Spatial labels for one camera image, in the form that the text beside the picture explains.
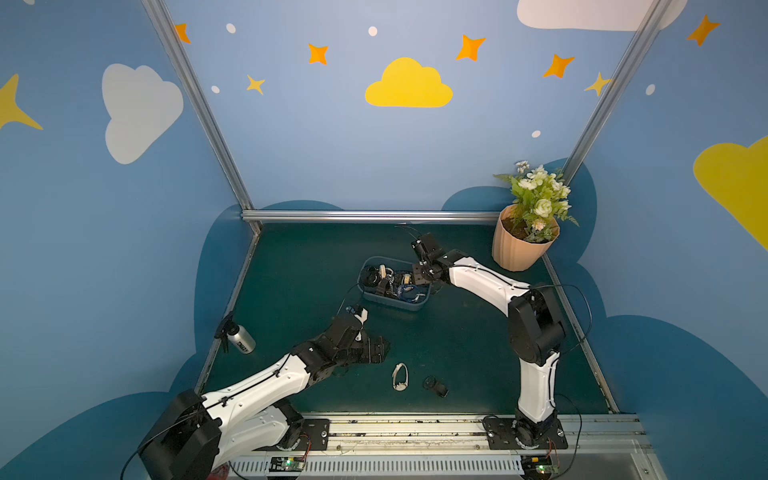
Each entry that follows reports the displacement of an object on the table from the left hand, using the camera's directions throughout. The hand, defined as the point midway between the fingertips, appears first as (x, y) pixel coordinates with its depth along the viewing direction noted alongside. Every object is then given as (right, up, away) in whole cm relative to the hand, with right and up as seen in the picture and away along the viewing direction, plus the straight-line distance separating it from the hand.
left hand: (384, 347), depth 81 cm
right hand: (+14, +21, +16) cm, 30 cm away
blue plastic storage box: (+2, +16, +17) cm, 24 cm away
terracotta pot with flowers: (+49, +35, +19) cm, 64 cm away
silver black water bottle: (-40, +3, 0) cm, 40 cm away
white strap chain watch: (+4, -11, 0) cm, 12 cm away
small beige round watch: (+7, +17, +17) cm, 25 cm away
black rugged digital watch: (-5, +18, +23) cm, 30 cm away
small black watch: (+13, -10, -1) cm, 16 cm away
